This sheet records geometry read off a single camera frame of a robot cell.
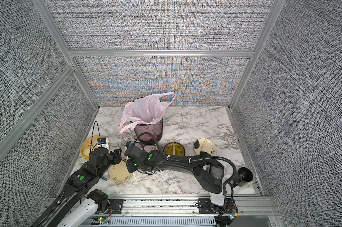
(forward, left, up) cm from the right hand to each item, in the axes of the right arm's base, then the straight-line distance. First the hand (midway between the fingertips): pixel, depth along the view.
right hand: (126, 161), depth 76 cm
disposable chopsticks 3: (-4, -2, -15) cm, 16 cm away
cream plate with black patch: (+16, -47, -11) cm, 51 cm away
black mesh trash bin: (+19, -15, +3) cm, 24 cm away
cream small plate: (-4, +5, -8) cm, 10 cm away
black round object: (-4, -67, -12) cm, 69 cm away
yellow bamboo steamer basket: (+15, +31, -10) cm, 36 cm away
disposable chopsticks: (+18, -47, -12) cm, 52 cm away
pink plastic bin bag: (+34, -10, +3) cm, 36 cm away
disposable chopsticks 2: (+15, -26, -12) cm, 32 cm away
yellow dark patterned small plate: (+14, -30, -13) cm, 35 cm away
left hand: (+6, +4, +3) cm, 8 cm away
